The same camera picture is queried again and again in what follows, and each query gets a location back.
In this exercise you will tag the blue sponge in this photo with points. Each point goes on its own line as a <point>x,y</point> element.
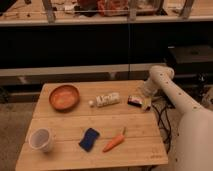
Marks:
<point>88,140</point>

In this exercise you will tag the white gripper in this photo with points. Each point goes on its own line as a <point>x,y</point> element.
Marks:
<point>149,89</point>

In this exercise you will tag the black box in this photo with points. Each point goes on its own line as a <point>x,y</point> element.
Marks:
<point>191,59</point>

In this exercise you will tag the orange carrot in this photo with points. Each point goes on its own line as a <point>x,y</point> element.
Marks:
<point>115,141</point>

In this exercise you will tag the orange clutter on shelf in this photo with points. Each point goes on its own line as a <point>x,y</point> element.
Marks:
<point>115,7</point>

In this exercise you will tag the orange wooden bowl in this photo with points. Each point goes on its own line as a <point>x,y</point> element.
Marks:
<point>64,97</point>

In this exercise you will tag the white plastic cup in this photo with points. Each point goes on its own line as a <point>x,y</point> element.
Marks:
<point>42,140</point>

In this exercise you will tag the small white ball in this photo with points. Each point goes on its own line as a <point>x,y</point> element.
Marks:
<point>91,103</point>

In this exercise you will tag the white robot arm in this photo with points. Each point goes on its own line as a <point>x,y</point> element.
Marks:
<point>194,148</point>

